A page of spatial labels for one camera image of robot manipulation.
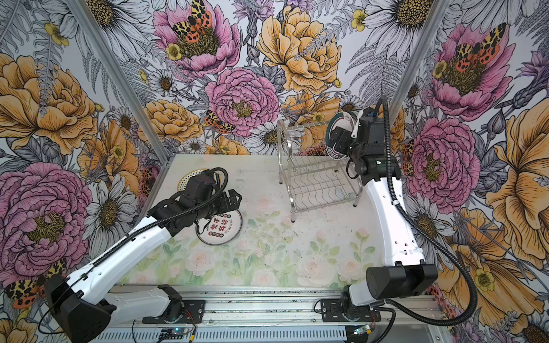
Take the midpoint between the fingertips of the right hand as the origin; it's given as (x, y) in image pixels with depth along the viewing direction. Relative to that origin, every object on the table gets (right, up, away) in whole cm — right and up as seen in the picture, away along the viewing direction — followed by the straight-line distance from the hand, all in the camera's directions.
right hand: (340, 142), depth 72 cm
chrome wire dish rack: (-4, -11, +36) cm, 37 cm away
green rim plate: (-45, -34, +22) cm, 60 cm away
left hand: (-38, -22, +4) cm, 44 cm away
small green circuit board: (-55, -63, -1) cm, 83 cm away
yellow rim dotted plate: (-67, -13, +34) cm, 77 cm away
